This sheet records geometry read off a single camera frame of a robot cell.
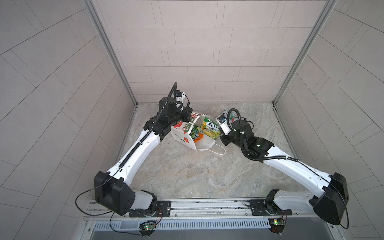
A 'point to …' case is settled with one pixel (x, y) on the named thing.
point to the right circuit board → (277, 225)
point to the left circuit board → (147, 226)
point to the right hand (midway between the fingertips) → (218, 128)
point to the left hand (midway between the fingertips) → (195, 107)
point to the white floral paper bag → (181, 132)
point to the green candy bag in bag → (194, 133)
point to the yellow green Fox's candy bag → (210, 128)
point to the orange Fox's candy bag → (201, 136)
